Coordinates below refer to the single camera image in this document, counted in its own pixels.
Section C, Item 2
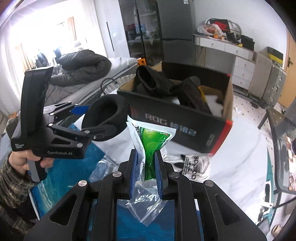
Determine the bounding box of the adidas socks plastic bag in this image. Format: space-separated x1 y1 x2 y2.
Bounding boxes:
171 155 210 182

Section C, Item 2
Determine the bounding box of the green item plastic pouch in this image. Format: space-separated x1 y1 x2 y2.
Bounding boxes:
126 116 176 186

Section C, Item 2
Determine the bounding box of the plaid left forearm sleeve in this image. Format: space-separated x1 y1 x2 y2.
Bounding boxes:
1 151 39 240

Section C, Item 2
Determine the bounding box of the person's left hand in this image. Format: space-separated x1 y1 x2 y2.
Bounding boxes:
9 150 41 176

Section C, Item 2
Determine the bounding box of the dark puffy jacket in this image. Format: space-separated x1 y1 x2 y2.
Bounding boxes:
50 50 112 87

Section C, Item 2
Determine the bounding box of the white woven laundry basket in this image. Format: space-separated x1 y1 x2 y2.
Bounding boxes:
99 74 135 97

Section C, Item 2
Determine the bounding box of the clear zip bag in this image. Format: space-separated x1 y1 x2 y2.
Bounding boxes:
89 158 167 226

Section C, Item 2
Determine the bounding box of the orange paper bag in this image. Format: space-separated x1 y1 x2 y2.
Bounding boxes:
137 58 147 65

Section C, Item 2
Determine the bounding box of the glass coffee table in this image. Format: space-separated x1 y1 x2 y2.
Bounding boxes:
257 106 296 209

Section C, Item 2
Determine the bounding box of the dark glass display cabinet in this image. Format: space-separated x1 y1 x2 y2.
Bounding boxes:
119 0 162 65

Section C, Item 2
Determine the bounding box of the black ROG cardboard box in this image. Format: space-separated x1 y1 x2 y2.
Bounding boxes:
117 62 233 155

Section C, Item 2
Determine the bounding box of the grey refrigerator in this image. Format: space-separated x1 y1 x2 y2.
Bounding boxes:
156 0 196 65

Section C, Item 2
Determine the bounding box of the wooden door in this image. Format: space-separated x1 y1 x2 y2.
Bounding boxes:
278 31 296 108

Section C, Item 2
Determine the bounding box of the silver suitcase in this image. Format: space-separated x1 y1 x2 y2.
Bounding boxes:
262 64 286 106

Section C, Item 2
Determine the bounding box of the beige suitcase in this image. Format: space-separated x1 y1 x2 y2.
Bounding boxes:
248 52 273 99

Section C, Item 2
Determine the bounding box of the white vanity desk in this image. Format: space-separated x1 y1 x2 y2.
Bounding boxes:
194 35 255 90

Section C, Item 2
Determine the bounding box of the white plastic grocery bag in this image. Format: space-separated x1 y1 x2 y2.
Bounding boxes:
197 24 223 37

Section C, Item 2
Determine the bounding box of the black yellow box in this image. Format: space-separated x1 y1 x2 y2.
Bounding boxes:
267 46 283 67

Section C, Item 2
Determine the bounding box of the oval vanity mirror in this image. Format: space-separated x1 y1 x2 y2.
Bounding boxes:
205 18 242 41

